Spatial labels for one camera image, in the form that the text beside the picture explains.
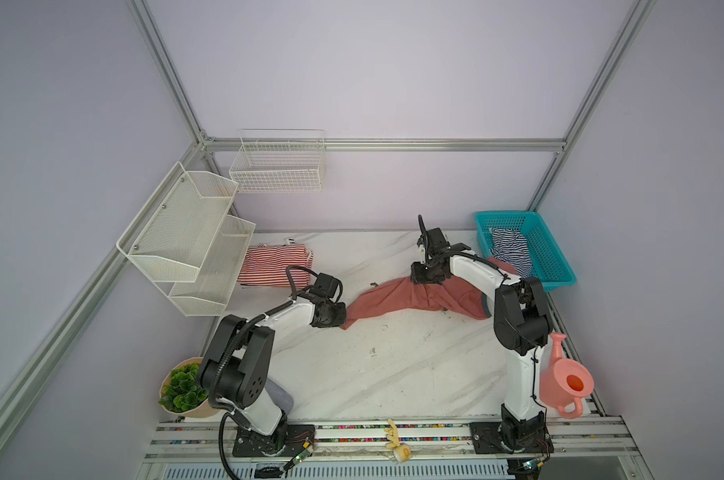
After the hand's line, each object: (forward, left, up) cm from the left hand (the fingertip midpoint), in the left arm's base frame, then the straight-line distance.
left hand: (337, 319), depth 93 cm
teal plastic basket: (+21, -74, +4) cm, 77 cm away
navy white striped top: (+33, -66, 0) cm, 74 cm away
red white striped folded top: (+19, +26, +4) cm, 32 cm away
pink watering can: (-22, -58, +9) cm, 63 cm away
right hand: (+15, -25, +4) cm, 30 cm away
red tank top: (+10, -42, 0) cm, 43 cm away
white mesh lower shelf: (+9, +38, +10) cm, 40 cm away
